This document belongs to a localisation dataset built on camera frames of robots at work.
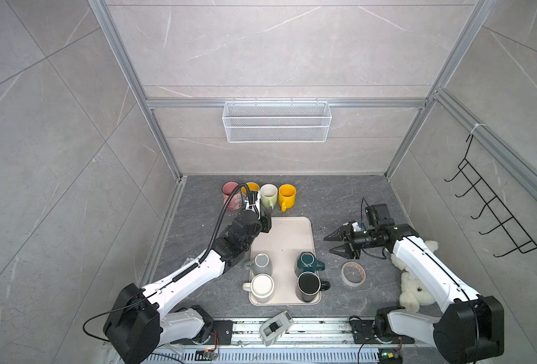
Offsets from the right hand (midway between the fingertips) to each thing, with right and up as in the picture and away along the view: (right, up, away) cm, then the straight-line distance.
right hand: (326, 241), depth 76 cm
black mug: (-6, -15, 0) cm, 16 cm away
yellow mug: (-12, +15, +24) cm, 31 cm away
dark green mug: (-7, -8, +2) cm, 10 cm away
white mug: (-22, -16, 0) cm, 27 cm away
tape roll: (+13, -15, +10) cm, 22 cm away
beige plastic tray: (-12, -3, +19) cm, 23 cm away
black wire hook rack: (+49, +5, -15) cm, 51 cm away
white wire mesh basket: (-17, +49, +25) cm, 57 cm away
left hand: (-22, +13, +3) cm, 25 cm away
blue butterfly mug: (-28, +20, +25) cm, 42 cm away
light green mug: (-20, +16, +25) cm, 36 cm away
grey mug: (-22, -8, +2) cm, 24 cm away
